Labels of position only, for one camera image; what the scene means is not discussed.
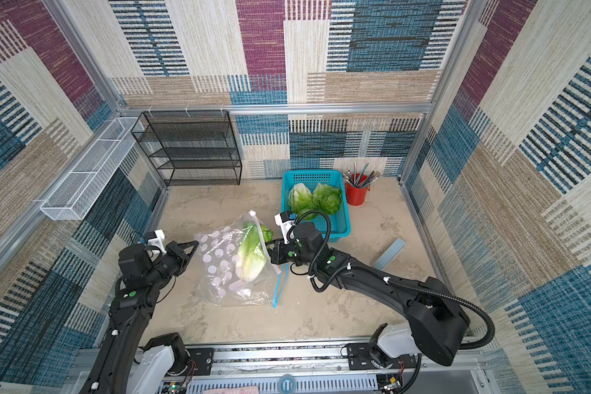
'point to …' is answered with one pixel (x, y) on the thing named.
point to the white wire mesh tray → (75, 196)
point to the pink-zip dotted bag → (222, 242)
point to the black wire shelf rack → (191, 148)
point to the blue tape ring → (286, 383)
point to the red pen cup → (356, 193)
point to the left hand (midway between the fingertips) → (199, 241)
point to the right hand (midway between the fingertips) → (266, 248)
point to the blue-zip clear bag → (230, 283)
